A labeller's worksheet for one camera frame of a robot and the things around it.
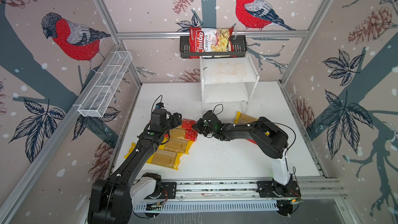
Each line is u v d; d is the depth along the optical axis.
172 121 0.74
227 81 0.77
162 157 0.82
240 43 0.95
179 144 0.87
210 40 0.88
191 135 0.90
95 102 0.71
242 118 0.98
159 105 0.74
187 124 0.93
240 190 0.75
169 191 0.73
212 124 0.75
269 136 0.55
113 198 0.39
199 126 0.82
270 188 0.73
